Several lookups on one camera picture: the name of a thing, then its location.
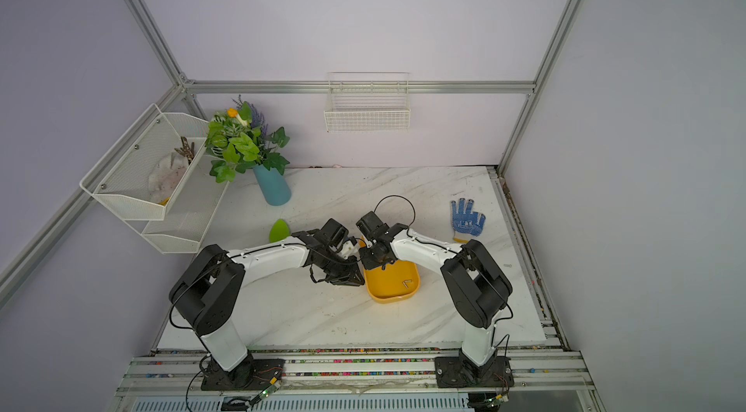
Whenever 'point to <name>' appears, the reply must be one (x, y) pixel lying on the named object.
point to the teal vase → (274, 187)
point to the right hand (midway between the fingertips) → (373, 261)
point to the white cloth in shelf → (164, 177)
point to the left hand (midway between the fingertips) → (363, 282)
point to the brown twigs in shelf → (186, 150)
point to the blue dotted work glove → (465, 223)
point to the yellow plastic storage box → (398, 282)
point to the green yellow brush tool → (279, 231)
